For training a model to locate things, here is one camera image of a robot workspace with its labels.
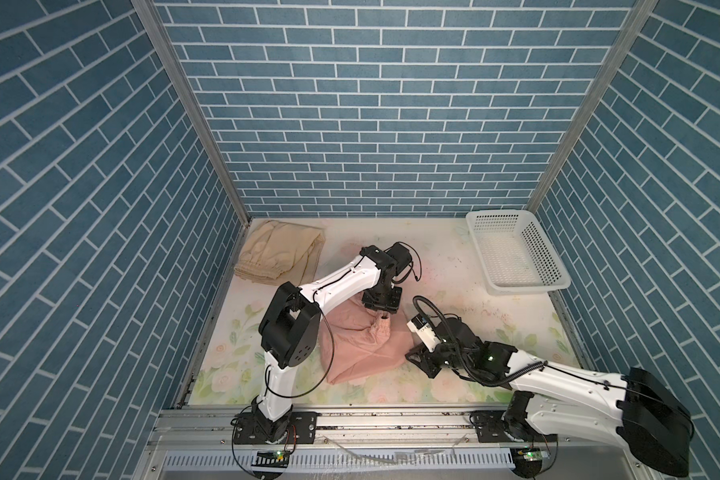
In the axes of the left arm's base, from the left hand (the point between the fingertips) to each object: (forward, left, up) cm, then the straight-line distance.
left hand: (390, 308), depth 87 cm
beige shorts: (+25, +38, -5) cm, 46 cm away
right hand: (-13, -3, 0) cm, 13 cm away
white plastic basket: (+27, -49, -8) cm, 57 cm away
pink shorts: (-10, +9, 0) cm, 14 cm away
